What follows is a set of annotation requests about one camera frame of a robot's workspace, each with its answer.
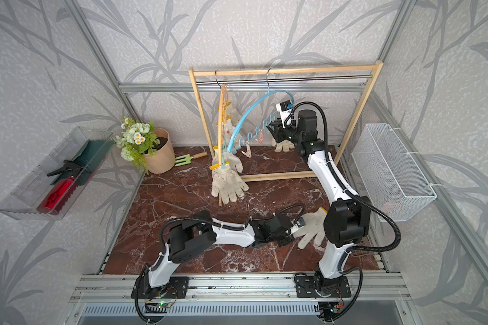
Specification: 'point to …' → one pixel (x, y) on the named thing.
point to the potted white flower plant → (150, 147)
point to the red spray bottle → (59, 194)
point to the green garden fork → (187, 160)
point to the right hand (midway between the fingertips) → (269, 122)
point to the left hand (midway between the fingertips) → (294, 230)
